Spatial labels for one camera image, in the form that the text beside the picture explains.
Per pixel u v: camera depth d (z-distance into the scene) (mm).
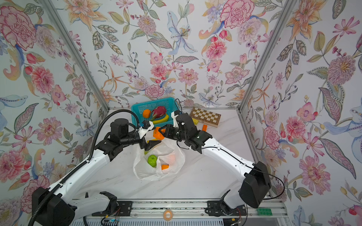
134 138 626
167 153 868
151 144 653
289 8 695
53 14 718
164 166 804
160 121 1082
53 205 380
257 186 408
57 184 412
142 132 638
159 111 1098
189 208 761
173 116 692
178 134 628
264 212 720
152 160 860
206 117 1129
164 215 730
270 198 451
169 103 1191
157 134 721
